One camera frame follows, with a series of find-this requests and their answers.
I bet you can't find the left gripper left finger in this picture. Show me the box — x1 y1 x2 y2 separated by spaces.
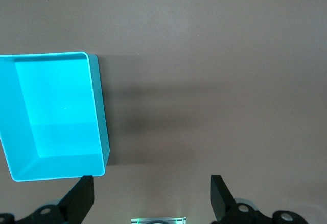
0 175 95 224

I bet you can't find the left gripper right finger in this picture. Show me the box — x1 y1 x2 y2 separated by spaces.
211 174 307 224

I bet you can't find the cyan plastic storage bin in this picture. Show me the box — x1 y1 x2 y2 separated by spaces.
0 51 112 183

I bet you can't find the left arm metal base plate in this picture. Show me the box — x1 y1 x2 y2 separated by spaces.
130 216 186 224

